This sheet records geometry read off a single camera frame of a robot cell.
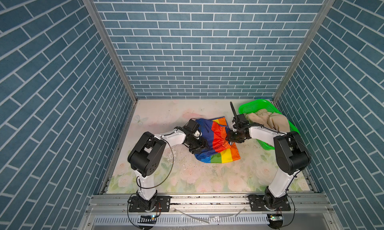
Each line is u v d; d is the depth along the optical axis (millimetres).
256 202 737
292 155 495
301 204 760
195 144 806
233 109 848
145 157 488
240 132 725
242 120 790
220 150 889
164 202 734
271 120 959
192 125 784
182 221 696
